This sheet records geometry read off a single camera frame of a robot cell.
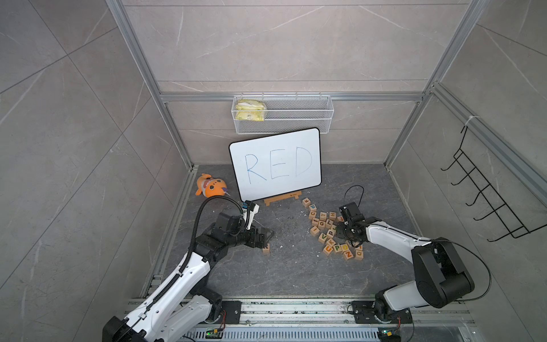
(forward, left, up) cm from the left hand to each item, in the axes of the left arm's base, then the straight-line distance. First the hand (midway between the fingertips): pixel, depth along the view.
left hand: (265, 227), depth 76 cm
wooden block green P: (-3, -29, -15) cm, 33 cm away
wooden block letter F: (+20, -19, -15) cm, 32 cm away
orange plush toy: (+27, +27, -9) cm, 39 cm away
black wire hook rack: (-11, -71, +16) cm, 74 cm away
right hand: (+5, -34, -16) cm, 38 cm away
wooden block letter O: (-6, -38, -16) cm, 41 cm away
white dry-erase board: (+30, -5, +2) cm, 30 cm away
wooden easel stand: (+24, -14, -13) cm, 31 cm away
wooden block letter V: (+2, -24, -15) cm, 28 cm away
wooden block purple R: (-3, 0, -15) cm, 15 cm away
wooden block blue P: (+18, -22, -16) cm, 32 cm away
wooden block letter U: (-4, -25, -15) cm, 29 cm away
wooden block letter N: (-6, -33, -15) cm, 37 cm away
